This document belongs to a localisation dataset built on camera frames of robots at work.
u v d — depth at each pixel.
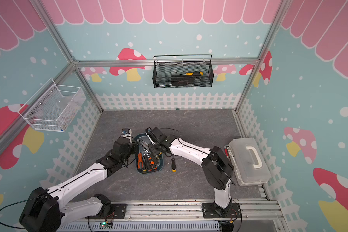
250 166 0.77
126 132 0.73
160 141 0.65
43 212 0.39
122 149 0.63
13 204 0.38
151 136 0.67
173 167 0.88
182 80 0.89
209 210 0.74
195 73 0.91
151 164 0.87
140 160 0.85
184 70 0.95
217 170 0.47
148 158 0.87
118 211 0.75
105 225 0.73
